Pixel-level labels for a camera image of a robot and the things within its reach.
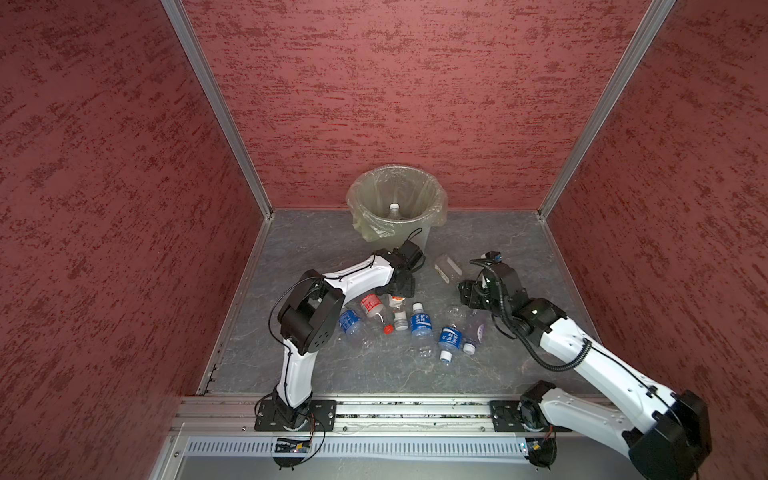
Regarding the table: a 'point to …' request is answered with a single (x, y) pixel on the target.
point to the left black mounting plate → (322, 417)
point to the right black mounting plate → (505, 417)
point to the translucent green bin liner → (423, 201)
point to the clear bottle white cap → (394, 211)
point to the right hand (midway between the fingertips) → (468, 292)
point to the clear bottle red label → (373, 306)
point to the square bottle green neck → (447, 269)
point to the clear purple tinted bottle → (474, 330)
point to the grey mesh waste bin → (419, 234)
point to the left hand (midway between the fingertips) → (397, 294)
